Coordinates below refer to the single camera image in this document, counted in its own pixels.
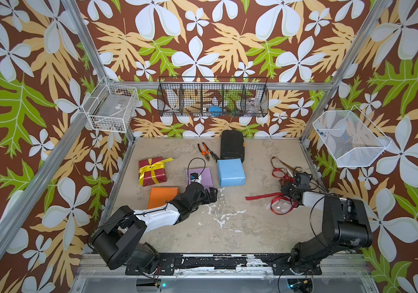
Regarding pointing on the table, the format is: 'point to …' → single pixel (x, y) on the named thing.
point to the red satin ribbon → (280, 195)
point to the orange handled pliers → (205, 152)
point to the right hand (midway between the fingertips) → (285, 186)
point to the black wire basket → (212, 96)
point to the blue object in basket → (215, 110)
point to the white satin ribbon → (282, 206)
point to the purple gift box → (206, 179)
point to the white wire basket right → (353, 140)
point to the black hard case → (232, 145)
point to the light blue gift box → (231, 172)
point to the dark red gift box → (159, 173)
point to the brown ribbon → (282, 180)
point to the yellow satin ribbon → (150, 166)
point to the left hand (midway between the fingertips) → (211, 188)
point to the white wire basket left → (111, 110)
